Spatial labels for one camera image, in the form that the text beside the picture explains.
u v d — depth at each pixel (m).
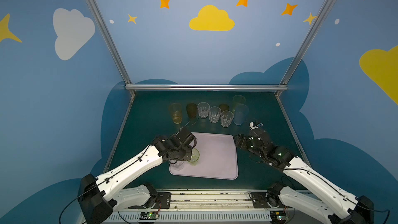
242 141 0.69
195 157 0.77
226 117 1.04
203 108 1.08
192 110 1.03
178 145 0.56
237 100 1.01
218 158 0.92
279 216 0.71
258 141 0.57
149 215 0.70
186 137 0.57
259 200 0.74
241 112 1.01
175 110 0.98
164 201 0.74
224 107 1.04
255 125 0.70
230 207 0.73
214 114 1.04
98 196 0.38
